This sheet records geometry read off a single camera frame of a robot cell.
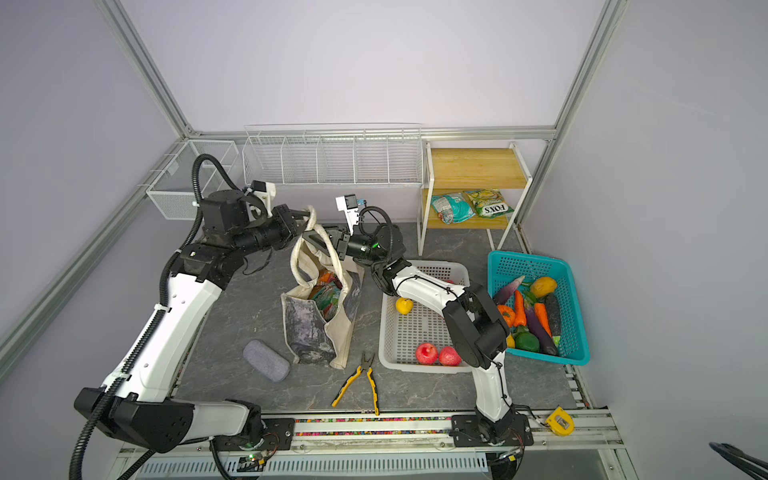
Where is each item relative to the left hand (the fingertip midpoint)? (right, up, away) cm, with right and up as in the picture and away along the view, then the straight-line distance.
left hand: (317, 221), depth 67 cm
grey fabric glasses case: (-18, -38, +16) cm, 45 cm away
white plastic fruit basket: (+22, -34, +22) cm, 46 cm away
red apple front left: (+26, -35, +14) cm, 46 cm away
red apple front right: (+32, -36, +14) cm, 50 cm away
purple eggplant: (+60, -33, +17) cm, 71 cm away
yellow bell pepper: (+65, -18, +27) cm, 73 cm away
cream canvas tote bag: (-3, -29, +7) cm, 30 cm away
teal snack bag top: (-2, -21, +17) cm, 27 cm away
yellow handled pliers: (+9, -40, +17) cm, 44 cm away
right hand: (-3, -4, -2) cm, 5 cm away
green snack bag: (+49, +9, +33) cm, 60 cm away
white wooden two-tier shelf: (+45, +16, +40) cm, 62 cm away
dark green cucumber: (+66, -26, +22) cm, 74 cm away
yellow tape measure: (+59, -50, +7) cm, 77 cm away
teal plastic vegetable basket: (+55, -13, +35) cm, 67 cm away
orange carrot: (+63, -28, +24) cm, 73 cm away
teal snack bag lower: (+37, +8, +32) cm, 50 cm away
